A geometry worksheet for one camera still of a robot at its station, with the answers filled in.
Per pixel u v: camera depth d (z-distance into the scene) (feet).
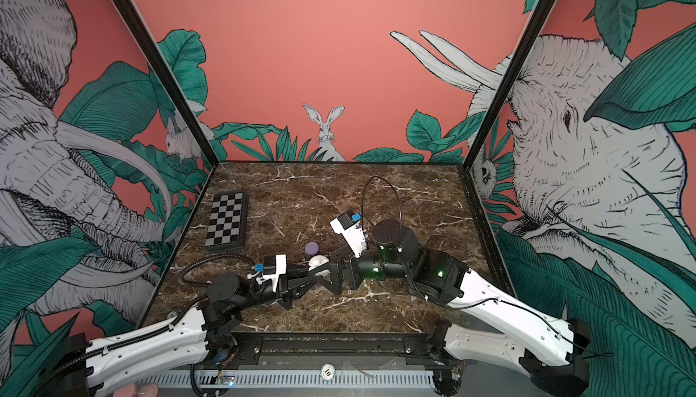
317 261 2.00
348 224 1.71
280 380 2.30
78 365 1.41
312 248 3.05
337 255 2.01
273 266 1.76
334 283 1.62
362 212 1.68
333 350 2.49
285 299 1.87
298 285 1.91
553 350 1.28
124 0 2.41
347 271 1.63
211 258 1.56
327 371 2.31
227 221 3.21
